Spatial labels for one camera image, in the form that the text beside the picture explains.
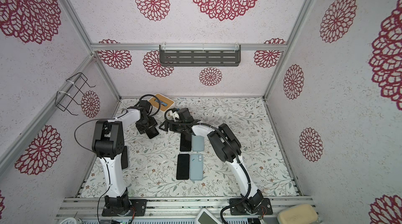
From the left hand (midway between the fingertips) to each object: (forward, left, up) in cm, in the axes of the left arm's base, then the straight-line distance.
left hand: (152, 128), depth 103 cm
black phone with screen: (-26, -22, +1) cm, 34 cm away
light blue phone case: (-25, -29, 0) cm, 38 cm away
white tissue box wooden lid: (+18, -7, +5) cm, 20 cm away
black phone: (-9, -22, -1) cm, 24 cm away
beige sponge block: (-47, -75, +5) cm, 89 cm away
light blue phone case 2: (-11, -30, 0) cm, 32 cm away
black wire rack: (+2, +33, +33) cm, 47 cm away
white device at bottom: (-49, -33, +5) cm, 59 cm away
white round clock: (-50, +24, +6) cm, 56 cm away
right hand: (-3, -9, +8) cm, 12 cm away
